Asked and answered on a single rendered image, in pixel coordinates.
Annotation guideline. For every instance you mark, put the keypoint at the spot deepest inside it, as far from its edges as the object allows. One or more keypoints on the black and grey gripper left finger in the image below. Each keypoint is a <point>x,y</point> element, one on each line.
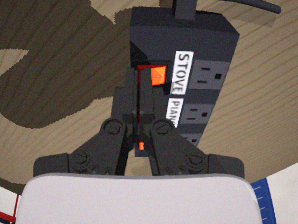
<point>102,153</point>

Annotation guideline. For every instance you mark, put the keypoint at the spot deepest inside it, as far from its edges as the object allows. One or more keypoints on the dark grey power strip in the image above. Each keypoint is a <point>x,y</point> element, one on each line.
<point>190,52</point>

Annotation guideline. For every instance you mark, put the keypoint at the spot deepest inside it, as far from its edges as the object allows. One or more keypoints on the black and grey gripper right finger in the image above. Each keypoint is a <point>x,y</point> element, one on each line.
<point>174,155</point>

